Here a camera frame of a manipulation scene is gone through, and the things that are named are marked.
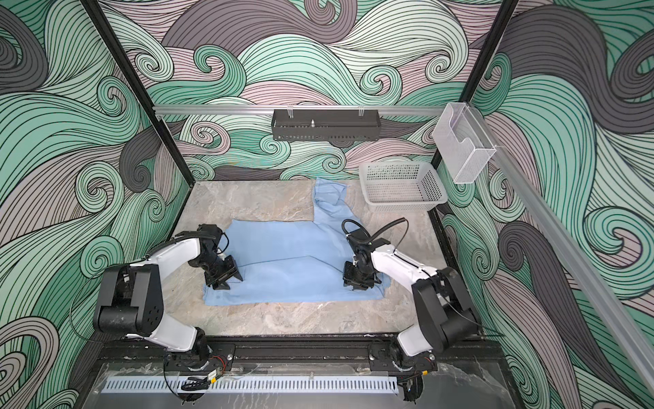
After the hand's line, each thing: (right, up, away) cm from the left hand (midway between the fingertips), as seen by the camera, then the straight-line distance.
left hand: (238, 278), depth 86 cm
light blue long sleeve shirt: (+17, +5, +4) cm, 18 cm away
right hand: (+38, -2, 0) cm, 38 cm away
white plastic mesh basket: (+68, +34, +33) cm, 83 cm away
